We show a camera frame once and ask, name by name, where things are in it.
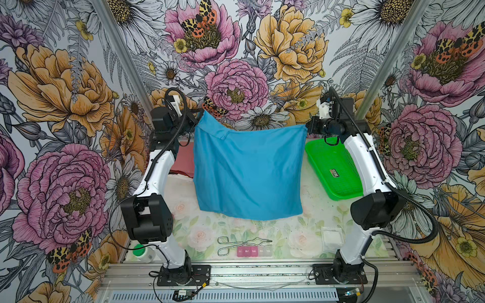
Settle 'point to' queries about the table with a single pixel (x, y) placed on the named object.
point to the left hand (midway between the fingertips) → (206, 112)
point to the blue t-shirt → (250, 173)
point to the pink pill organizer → (254, 251)
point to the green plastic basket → (334, 168)
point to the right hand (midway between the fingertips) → (306, 127)
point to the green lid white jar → (146, 254)
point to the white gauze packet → (333, 238)
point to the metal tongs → (225, 250)
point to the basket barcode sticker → (334, 173)
